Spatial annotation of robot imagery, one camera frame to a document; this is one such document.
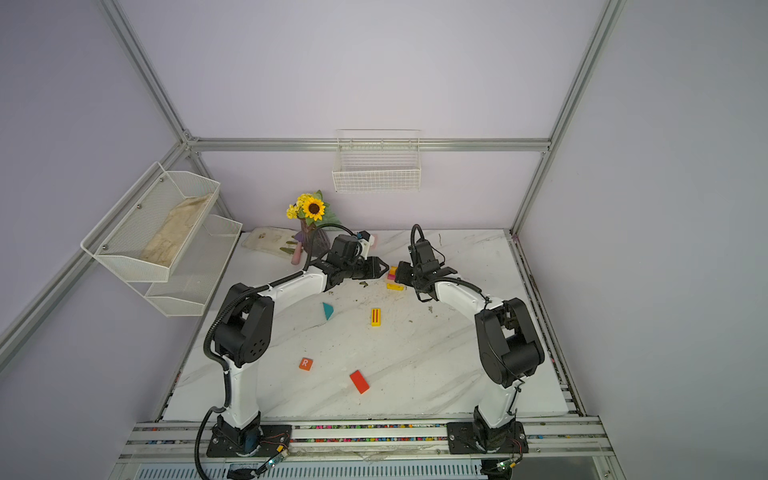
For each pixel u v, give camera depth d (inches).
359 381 32.5
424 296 31.7
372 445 28.9
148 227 30.6
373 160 37.6
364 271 33.6
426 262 28.8
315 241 44.8
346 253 30.2
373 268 33.2
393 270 37.6
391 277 38.0
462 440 28.9
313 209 37.4
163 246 29.9
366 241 34.6
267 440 28.8
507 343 19.1
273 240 46.1
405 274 32.9
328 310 38.4
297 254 43.8
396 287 40.1
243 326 20.8
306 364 33.8
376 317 37.5
